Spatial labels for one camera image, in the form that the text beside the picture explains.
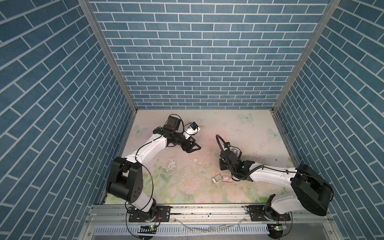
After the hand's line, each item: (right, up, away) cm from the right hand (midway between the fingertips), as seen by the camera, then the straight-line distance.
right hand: (220, 157), depth 89 cm
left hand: (-14, +9, -6) cm, 18 cm away
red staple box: (+3, -11, -4) cm, 12 cm away
